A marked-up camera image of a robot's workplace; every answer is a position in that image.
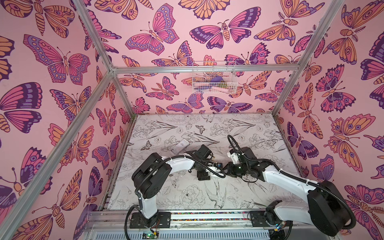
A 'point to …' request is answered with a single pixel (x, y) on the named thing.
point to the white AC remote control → (179, 147)
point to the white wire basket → (202, 72)
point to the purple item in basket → (217, 79)
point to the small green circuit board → (149, 235)
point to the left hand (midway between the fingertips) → (209, 169)
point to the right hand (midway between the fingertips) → (221, 170)
